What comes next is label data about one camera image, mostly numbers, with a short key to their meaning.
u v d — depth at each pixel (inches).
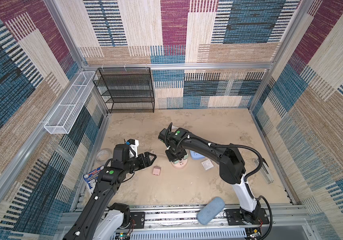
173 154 30.7
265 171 34.0
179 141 23.9
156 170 34.9
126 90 43.6
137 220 28.8
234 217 28.8
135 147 28.0
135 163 25.7
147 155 27.2
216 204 29.7
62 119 28.1
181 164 35.2
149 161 26.7
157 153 37.8
